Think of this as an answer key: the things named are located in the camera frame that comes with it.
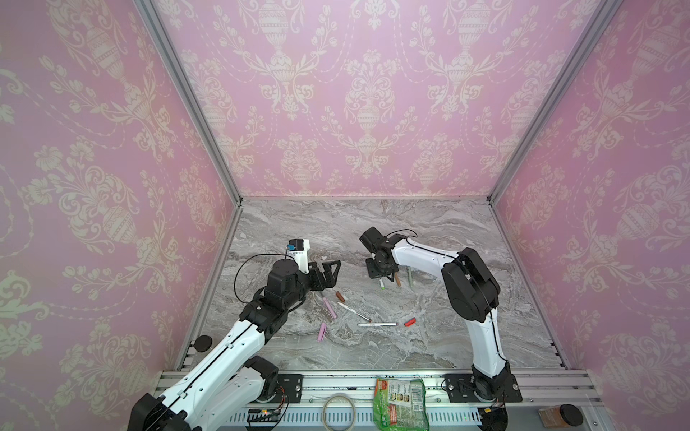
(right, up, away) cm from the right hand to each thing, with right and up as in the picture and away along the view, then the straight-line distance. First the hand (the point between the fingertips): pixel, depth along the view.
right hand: (377, 271), depth 98 cm
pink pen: (-15, -13, -10) cm, 22 cm away
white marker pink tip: (-1, -15, -12) cm, 19 cm away
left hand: (-15, +5, -20) cm, 26 cm away
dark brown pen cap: (-13, -8, -6) cm, 17 cm away
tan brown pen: (+7, -3, -3) cm, 8 cm away
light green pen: (+11, -1, -3) cm, 12 cm away
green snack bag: (+3, -30, -28) cm, 41 cm away
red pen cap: (+9, -14, -12) cm, 21 cm away
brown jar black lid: (+40, -28, -34) cm, 60 cm away
